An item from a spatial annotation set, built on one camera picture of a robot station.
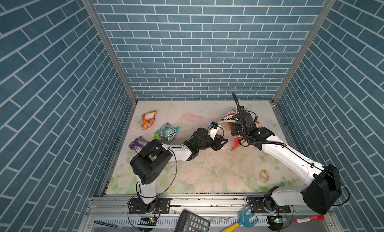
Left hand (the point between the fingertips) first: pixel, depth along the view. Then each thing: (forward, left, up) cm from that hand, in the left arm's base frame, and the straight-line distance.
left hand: (225, 139), depth 84 cm
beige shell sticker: (-16, -22, -13) cm, 30 cm away
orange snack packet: (+22, +50, -8) cm, 55 cm away
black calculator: (-37, +20, -11) cm, 43 cm away
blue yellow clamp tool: (-37, -7, -10) cm, 39 cm away
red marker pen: (-37, -38, -11) cm, 54 cm away
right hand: (+7, -5, +8) cm, 11 cm away
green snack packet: (+11, +36, -8) cm, 38 cm away
